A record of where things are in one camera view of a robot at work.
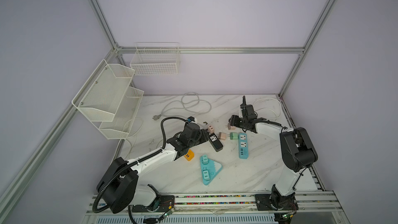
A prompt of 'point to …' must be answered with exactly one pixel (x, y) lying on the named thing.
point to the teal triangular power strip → (210, 169)
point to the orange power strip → (189, 155)
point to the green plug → (233, 136)
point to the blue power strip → (243, 153)
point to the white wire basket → (153, 58)
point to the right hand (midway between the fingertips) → (231, 120)
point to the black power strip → (215, 142)
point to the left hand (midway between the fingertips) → (207, 134)
